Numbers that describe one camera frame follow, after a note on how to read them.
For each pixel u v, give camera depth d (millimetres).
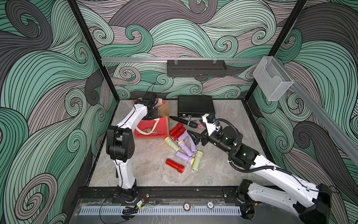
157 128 877
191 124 981
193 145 883
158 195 744
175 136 933
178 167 800
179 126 1003
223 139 503
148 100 742
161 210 698
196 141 591
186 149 880
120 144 504
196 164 814
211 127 560
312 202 385
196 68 967
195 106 1080
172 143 904
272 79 782
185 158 857
